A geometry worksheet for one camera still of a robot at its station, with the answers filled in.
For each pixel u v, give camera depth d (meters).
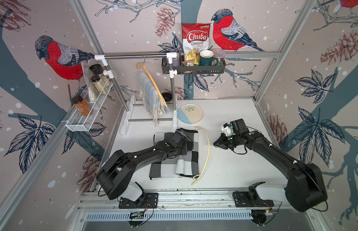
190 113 1.13
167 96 1.18
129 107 1.12
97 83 0.76
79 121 0.69
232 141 0.71
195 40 0.78
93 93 0.71
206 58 0.80
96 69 0.78
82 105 0.66
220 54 0.86
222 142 0.72
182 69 0.88
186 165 0.82
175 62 0.81
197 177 0.79
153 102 0.84
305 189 0.40
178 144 0.68
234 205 0.73
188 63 0.85
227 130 0.80
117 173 0.43
